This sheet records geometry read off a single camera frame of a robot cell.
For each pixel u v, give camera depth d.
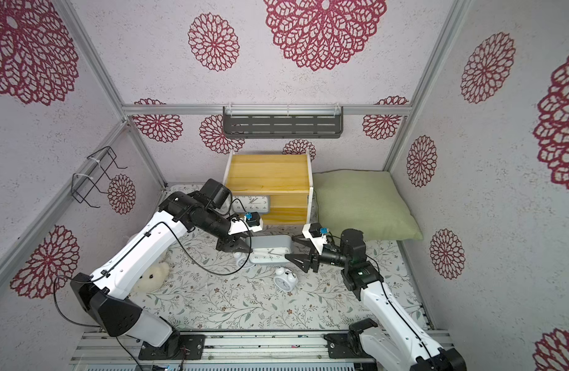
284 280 0.80
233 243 0.61
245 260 0.88
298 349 0.75
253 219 0.58
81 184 0.72
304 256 0.63
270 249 0.69
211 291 0.86
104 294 0.40
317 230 0.60
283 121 0.95
